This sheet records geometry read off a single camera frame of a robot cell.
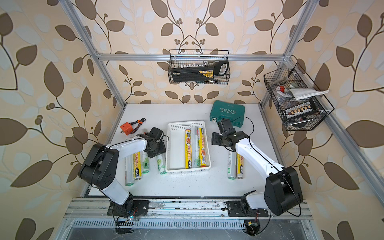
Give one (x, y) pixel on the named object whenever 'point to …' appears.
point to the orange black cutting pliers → (140, 121)
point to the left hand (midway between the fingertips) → (163, 151)
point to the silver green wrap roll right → (232, 165)
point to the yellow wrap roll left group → (137, 166)
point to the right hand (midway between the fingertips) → (217, 139)
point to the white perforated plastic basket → (175, 156)
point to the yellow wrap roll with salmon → (202, 159)
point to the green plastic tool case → (219, 110)
